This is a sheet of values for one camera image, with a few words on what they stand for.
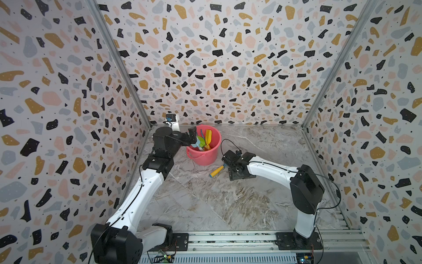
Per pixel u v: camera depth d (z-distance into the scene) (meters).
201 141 0.98
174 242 0.72
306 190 0.48
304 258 0.72
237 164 0.65
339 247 0.73
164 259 0.71
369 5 0.71
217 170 0.97
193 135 0.67
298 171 0.51
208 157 0.94
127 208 0.42
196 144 0.95
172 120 0.63
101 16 0.72
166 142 0.53
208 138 0.95
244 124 1.27
